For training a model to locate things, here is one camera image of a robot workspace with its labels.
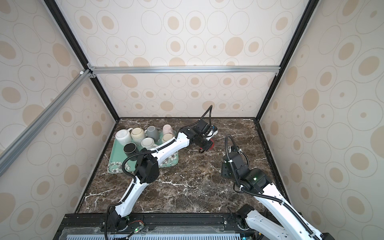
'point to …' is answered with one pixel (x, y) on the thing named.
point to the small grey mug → (153, 132)
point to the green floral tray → (115, 164)
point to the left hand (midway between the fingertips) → (215, 142)
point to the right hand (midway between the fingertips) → (227, 166)
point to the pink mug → (167, 129)
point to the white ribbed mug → (123, 136)
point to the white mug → (148, 143)
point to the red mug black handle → (212, 145)
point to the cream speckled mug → (137, 134)
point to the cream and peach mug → (167, 136)
